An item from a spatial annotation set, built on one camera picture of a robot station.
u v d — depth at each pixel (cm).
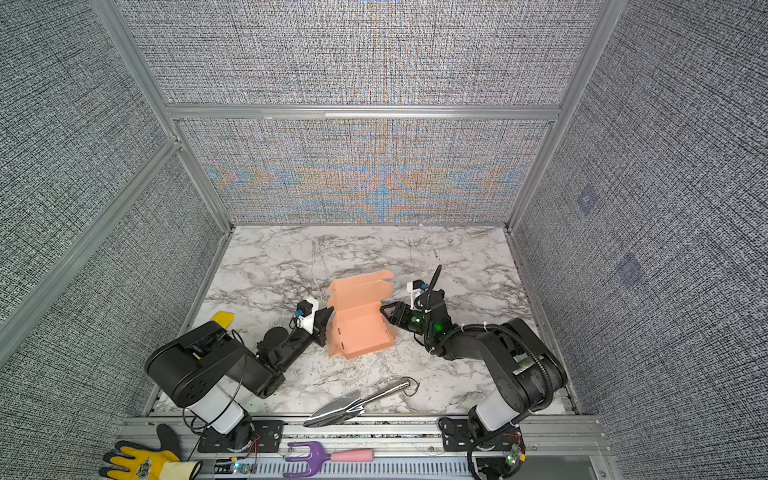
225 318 95
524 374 45
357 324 88
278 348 66
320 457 71
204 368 47
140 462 68
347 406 78
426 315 70
